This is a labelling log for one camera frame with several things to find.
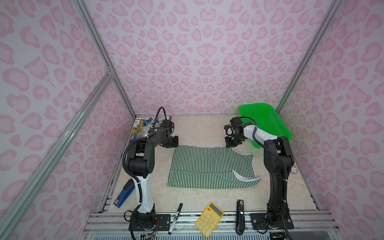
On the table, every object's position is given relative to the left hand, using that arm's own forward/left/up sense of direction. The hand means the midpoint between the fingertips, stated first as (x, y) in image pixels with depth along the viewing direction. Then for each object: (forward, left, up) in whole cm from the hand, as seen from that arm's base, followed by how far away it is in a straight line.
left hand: (177, 142), depth 102 cm
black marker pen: (-45, -2, 0) cm, 45 cm away
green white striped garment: (-17, -13, -2) cm, 22 cm away
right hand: (-3, -34, +2) cm, 34 cm away
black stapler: (-45, -34, +1) cm, 57 cm away
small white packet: (-21, -70, 0) cm, 73 cm away
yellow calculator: (-45, -19, 0) cm, 49 cm away
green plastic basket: (+20, -68, -1) cm, 71 cm away
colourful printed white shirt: (+15, +27, +2) cm, 31 cm away
